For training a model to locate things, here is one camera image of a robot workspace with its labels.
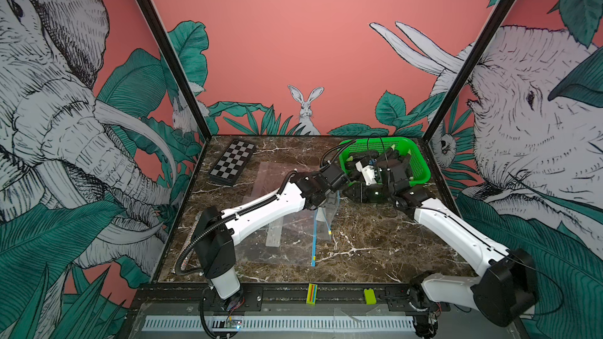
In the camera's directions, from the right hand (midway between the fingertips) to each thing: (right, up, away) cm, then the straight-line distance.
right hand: (345, 188), depth 79 cm
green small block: (+7, -35, -4) cm, 36 cm away
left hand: (-6, -2, +1) cm, 6 cm away
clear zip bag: (-19, -21, +7) cm, 30 cm away
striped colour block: (-12, -33, -6) cm, 35 cm away
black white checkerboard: (-48, +7, +25) cm, 55 cm away
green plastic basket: (+37, +5, +22) cm, 43 cm away
